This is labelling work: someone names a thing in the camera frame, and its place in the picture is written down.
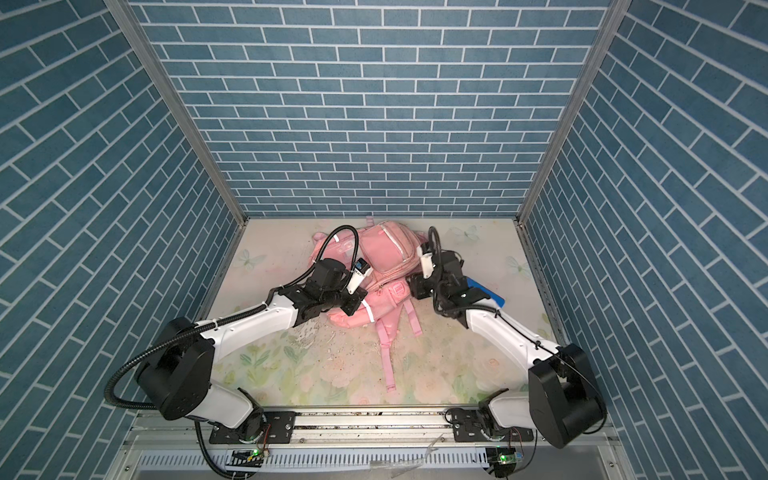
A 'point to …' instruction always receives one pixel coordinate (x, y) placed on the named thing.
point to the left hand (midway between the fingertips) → (367, 292)
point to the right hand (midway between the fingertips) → (412, 272)
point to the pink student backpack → (391, 250)
